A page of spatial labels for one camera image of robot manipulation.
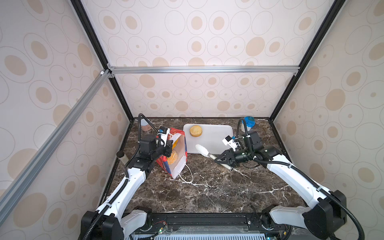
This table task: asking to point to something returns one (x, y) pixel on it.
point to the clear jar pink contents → (144, 126)
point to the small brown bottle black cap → (121, 155)
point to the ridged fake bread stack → (175, 144)
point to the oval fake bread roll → (173, 157)
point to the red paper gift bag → (177, 169)
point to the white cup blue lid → (250, 122)
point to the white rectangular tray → (209, 136)
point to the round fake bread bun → (195, 131)
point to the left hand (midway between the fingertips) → (176, 139)
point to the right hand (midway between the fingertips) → (217, 162)
